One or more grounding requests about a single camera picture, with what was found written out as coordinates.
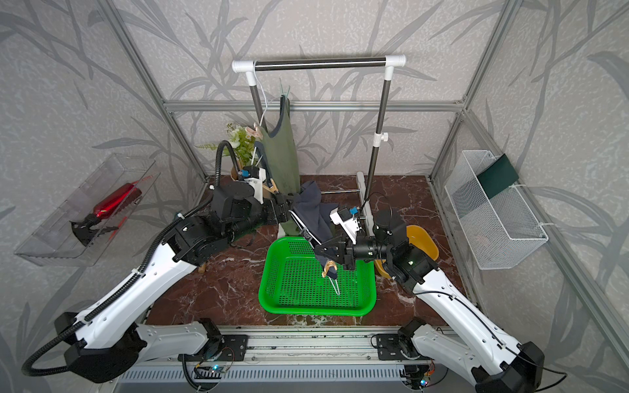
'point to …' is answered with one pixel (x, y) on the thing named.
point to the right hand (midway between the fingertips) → (318, 250)
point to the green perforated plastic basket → (292, 282)
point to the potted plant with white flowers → (242, 146)
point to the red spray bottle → (83, 230)
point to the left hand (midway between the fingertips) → (287, 202)
